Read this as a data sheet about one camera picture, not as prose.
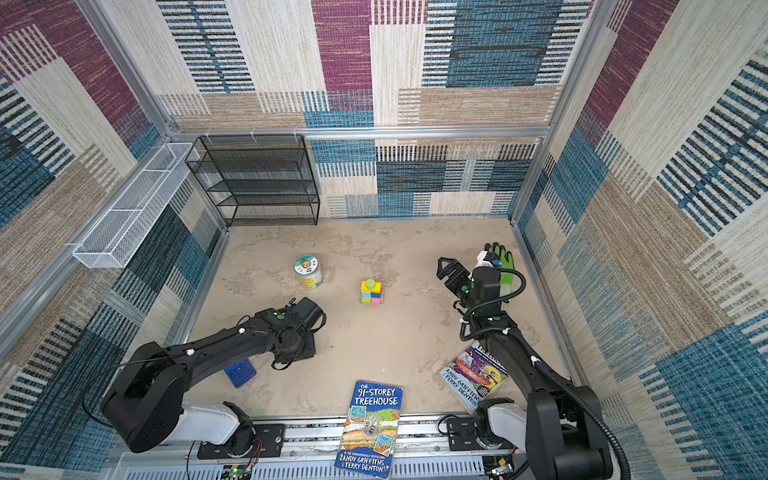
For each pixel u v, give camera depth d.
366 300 0.95
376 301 0.96
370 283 0.93
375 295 0.94
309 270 0.96
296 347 0.72
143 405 0.42
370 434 0.72
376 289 0.94
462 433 0.73
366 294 0.94
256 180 1.09
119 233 0.72
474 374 0.81
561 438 0.40
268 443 0.73
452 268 0.76
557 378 0.45
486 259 0.77
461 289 0.74
